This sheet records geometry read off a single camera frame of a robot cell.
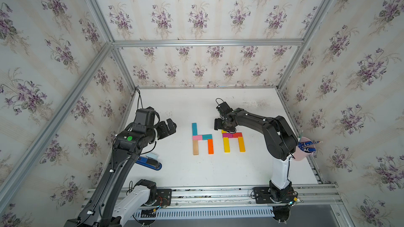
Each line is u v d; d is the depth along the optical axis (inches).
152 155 33.1
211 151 34.6
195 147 35.5
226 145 35.9
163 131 24.6
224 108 31.5
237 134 36.5
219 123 34.2
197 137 36.8
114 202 15.5
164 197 28.6
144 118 20.2
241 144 36.4
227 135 36.6
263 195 28.6
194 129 37.7
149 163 32.2
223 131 34.7
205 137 37.0
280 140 20.5
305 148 31.5
